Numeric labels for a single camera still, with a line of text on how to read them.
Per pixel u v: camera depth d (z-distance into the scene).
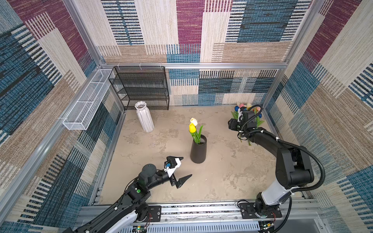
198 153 0.92
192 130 0.70
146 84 1.08
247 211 0.73
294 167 0.47
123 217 0.54
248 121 0.72
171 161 0.60
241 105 1.12
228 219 0.73
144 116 0.93
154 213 0.73
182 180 0.64
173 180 0.64
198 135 0.76
